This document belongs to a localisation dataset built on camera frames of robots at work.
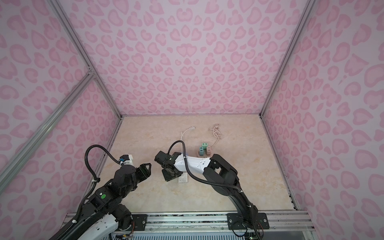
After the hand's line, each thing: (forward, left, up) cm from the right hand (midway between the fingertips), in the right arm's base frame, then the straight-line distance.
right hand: (167, 177), depth 87 cm
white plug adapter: (-1, -9, +1) cm, 9 cm away
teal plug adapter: (+15, -19, +4) cm, 25 cm away
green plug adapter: (+19, -21, +5) cm, 29 cm away
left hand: (0, +6, +14) cm, 15 cm away
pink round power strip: (+15, -22, 0) cm, 26 cm away
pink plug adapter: (+16, -24, +4) cm, 29 cm away
